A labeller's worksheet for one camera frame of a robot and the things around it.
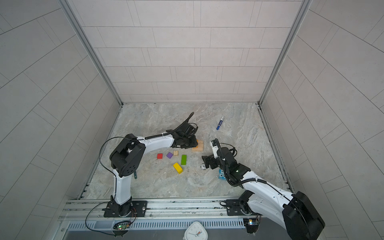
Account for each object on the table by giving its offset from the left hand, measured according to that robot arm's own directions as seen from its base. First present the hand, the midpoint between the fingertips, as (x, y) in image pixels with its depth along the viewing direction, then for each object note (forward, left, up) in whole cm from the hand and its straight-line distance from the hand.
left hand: (201, 142), depth 92 cm
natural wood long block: (0, +1, -1) cm, 1 cm away
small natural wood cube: (-7, +15, -1) cm, 17 cm away
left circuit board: (-42, +35, +2) cm, 55 cm away
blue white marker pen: (+17, -13, -2) cm, 21 cm away
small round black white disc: (-14, 0, -2) cm, 15 cm away
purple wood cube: (-8, +19, -2) cm, 21 cm away
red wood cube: (-8, +25, -2) cm, 27 cm away
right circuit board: (-41, -23, -2) cm, 47 cm away
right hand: (-10, -4, +4) cm, 11 cm away
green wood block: (-10, +10, -2) cm, 15 cm away
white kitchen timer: (-44, +3, +1) cm, 44 cm away
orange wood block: (-3, +4, 0) cm, 5 cm away
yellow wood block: (-16, +13, 0) cm, 21 cm away
